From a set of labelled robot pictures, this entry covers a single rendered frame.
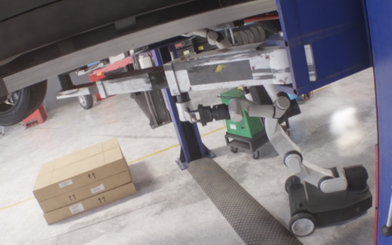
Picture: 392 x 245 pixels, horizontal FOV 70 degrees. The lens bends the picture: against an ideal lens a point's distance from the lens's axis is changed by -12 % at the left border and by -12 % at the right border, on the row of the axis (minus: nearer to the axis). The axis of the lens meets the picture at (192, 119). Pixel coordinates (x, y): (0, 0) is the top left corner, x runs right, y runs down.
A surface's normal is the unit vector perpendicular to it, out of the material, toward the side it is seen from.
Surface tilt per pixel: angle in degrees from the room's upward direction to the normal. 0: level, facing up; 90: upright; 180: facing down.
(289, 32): 90
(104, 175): 90
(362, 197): 0
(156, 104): 90
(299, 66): 90
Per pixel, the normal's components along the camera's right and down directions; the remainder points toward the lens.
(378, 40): -0.92, 0.33
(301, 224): -0.19, 0.36
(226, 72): -0.54, 0.40
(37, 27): 0.32, 0.32
